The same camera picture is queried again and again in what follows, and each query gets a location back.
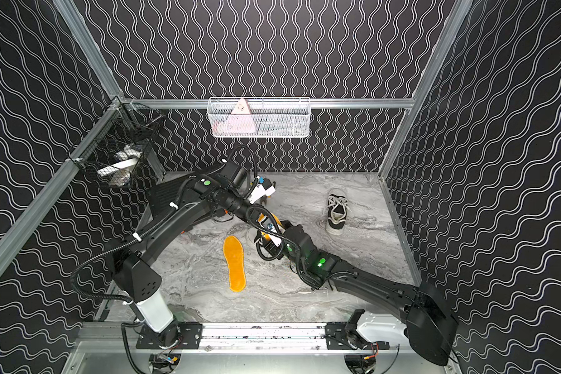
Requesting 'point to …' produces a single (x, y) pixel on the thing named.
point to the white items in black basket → (121, 171)
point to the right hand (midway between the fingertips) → (272, 226)
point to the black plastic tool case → (166, 190)
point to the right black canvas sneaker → (337, 205)
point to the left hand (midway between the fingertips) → (269, 218)
